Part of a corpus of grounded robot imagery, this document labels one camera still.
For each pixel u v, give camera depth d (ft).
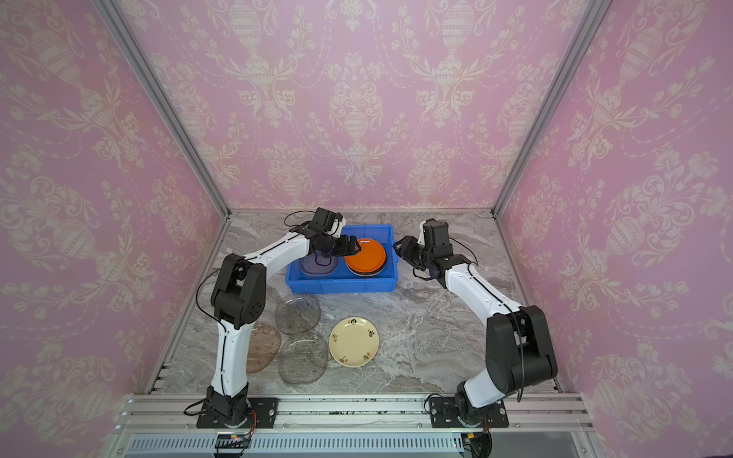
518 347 1.44
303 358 2.74
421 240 2.60
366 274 3.27
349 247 3.00
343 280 2.94
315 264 2.80
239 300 1.85
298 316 3.02
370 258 3.36
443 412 2.41
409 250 2.59
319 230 2.66
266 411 2.44
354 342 2.80
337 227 2.81
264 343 2.82
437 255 2.25
